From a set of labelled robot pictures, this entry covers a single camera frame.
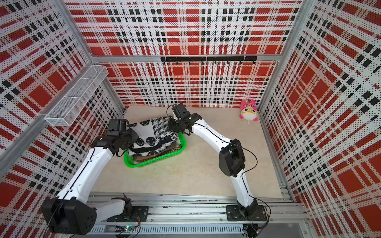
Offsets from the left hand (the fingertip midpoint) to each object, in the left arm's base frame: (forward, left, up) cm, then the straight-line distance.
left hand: (138, 135), depth 81 cm
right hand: (+6, -17, 0) cm, 18 cm away
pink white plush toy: (+31, -72, -14) cm, 79 cm away
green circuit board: (-41, +1, -19) cm, 45 cm away
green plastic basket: (-11, +7, -12) cm, 18 cm away
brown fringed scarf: (-7, -9, -11) cm, 16 cm away
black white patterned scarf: (+3, -7, -4) cm, 9 cm away
